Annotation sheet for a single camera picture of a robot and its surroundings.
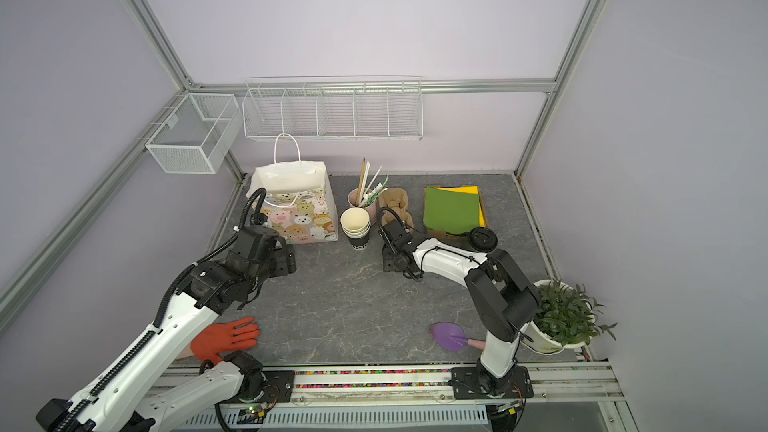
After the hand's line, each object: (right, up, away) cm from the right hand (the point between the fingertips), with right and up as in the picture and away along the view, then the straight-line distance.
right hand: (395, 263), depth 92 cm
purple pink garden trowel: (+16, -18, -11) cm, 26 cm away
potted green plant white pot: (+39, -7, -25) cm, 47 cm away
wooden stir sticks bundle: (-9, +23, +9) cm, 26 cm away
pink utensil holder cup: (-8, +17, +5) cm, 19 cm away
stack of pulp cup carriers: (0, +19, +16) cm, 25 cm away
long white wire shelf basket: (-20, +50, +5) cm, 54 cm away
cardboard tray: (+31, +15, +11) cm, 36 cm away
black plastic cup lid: (+27, +8, -3) cm, 28 cm away
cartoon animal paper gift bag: (-27, +20, -8) cm, 35 cm away
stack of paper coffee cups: (-12, +12, 0) cm, 17 cm away
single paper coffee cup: (+26, +8, -3) cm, 28 cm away
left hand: (-29, +5, -18) cm, 34 cm away
